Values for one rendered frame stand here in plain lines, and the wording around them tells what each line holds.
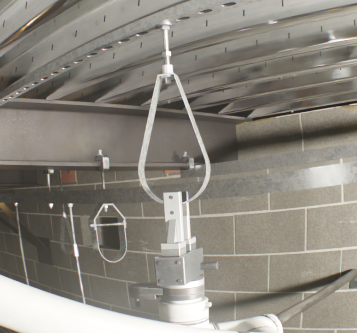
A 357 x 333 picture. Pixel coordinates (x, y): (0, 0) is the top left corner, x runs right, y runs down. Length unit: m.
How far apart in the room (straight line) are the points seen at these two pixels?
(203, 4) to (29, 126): 0.95
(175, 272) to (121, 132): 1.13
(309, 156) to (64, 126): 0.81
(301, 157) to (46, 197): 0.87
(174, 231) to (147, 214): 1.93
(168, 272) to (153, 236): 1.94
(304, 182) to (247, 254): 1.33
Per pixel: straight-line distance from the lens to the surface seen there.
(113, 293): 3.08
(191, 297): 0.81
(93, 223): 1.60
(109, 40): 0.95
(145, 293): 0.83
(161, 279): 0.78
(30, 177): 3.68
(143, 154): 0.84
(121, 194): 1.37
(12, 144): 1.56
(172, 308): 0.81
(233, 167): 1.80
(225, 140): 2.25
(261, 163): 1.72
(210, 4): 0.78
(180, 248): 0.78
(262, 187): 1.07
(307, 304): 1.56
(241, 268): 2.33
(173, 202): 0.80
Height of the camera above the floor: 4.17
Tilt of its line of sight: 6 degrees up
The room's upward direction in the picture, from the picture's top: 4 degrees counter-clockwise
